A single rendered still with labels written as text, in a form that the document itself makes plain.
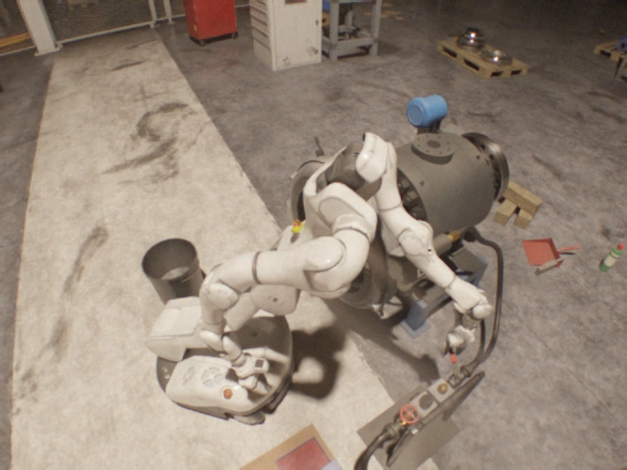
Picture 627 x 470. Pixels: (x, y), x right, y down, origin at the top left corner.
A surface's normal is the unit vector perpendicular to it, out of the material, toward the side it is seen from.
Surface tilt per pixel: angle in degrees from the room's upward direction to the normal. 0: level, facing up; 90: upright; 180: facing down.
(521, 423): 0
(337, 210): 90
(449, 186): 40
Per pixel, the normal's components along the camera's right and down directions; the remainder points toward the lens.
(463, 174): 0.33, -0.22
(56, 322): 0.00, -0.71
